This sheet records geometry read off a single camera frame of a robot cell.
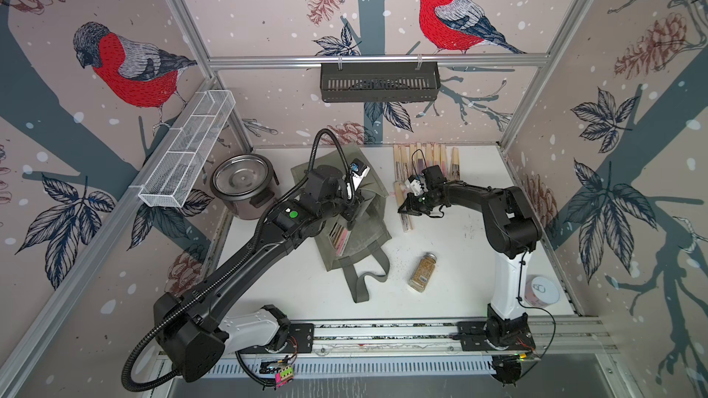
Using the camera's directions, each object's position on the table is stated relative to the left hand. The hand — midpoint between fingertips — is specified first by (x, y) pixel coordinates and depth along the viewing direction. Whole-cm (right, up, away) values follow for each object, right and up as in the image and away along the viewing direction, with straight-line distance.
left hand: (365, 185), depth 73 cm
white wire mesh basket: (-51, +2, -1) cm, 51 cm away
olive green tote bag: (+1, -17, +19) cm, 26 cm away
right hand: (+14, -10, +28) cm, 33 cm away
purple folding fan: (+24, +7, +42) cm, 49 cm away
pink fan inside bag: (-8, -18, +17) cm, 27 cm away
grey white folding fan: (+39, +6, +41) cm, 57 cm away
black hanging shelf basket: (+4, +39, +34) cm, 52 cm away
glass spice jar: (+18, -27, +9) cm, 33 cm away
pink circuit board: (-20, -46, -7) cm, 51 cm away
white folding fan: (+22, +14, +50) cm, 56 cm away
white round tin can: (+50, -30, +4) cm, 59 cm away
